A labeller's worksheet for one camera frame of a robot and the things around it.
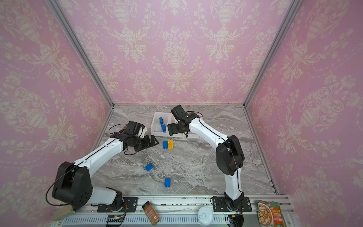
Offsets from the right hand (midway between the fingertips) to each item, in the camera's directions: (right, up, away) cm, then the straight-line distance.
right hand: (177, 129), depth 89 cm
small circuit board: (-31, -45, -16) cm, 57 cm away
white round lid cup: (+15, -40, -22) cm, 48 cm away
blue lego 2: (-8, -11, +5) cm, 15 cm away
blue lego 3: (-17, -24, -1) cm, 29 cm away
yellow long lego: (-5, -11, +6) cm, 14 cm away
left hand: (-14, -9, -3) cm, 17 cm away
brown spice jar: (-12, -40, -21) cm, 46 cm away
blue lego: (-10, -1, +13) cm, 17 cm away
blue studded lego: (-13, +5, +20) cm, 25 cm away
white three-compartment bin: (-14, 0, +16) cm, 21 cm away
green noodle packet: (+48, -42, -18) cm, 66 cm away
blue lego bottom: (-5, -30, -8) cm, 32 cm away
